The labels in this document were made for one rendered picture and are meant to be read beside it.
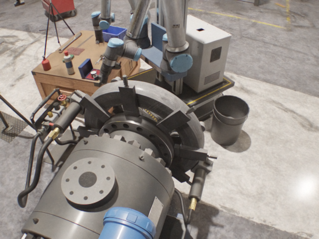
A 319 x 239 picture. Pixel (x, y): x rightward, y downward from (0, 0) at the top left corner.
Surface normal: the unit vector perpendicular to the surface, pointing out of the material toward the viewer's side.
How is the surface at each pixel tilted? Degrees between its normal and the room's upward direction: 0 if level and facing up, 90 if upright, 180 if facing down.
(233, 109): 87
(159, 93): 19
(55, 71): 0
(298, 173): 0
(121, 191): 26
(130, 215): 12
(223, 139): 93
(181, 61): 95
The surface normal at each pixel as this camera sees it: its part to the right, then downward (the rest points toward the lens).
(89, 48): 0.00, -0.71
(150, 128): 0.44, -0.54
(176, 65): 0.21, 0.74
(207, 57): 0.58, 0.57
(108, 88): -0.48, -0.26
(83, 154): -0.35, -0.74
